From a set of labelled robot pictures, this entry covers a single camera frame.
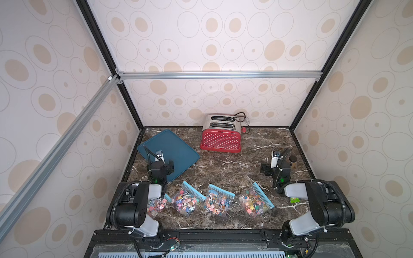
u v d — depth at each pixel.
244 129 0.99
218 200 0.83
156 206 0.81
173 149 1.16
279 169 0.71
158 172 0.70
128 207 0.45
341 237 0.77
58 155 0.55
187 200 0.83
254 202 0.83
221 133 0.94
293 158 0.92
